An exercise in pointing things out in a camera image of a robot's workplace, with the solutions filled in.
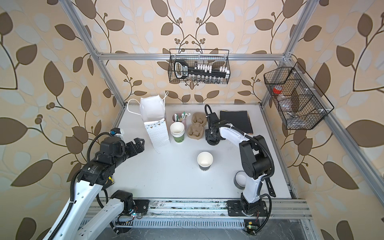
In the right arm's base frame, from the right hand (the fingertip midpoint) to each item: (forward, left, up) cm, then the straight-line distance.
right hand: (214, 137), depth 95 cm
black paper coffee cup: (-14, +7, -3) cm, 16 cm away
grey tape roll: (-27, -9, -4) cm, 29 cm away
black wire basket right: (-1, -41, +29) cm, 50 cm away
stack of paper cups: (+5, +24, +3) cm, 24 cm away
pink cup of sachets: (+6, +21, +14) cm, 26 cm away
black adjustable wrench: (-31, -28, -4) cm, 42 cm away
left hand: (-13, +40, +18) cm, 46 cm away
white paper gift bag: (+17, +41, +6) cm, 45 cm away
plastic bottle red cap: (+10, -34, +28) cm, 45 cm away
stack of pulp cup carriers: (+7, +11, -2) cm, 14 cm away
